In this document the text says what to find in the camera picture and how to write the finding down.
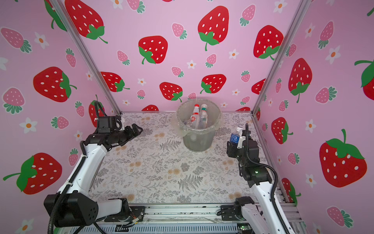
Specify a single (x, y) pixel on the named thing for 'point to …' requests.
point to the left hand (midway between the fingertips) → (138, 132)
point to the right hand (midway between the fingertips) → (230, 143)
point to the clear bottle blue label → (234, 137)
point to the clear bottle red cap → (195, 117)
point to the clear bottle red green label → (203, 116)
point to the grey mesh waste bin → (200, 140)
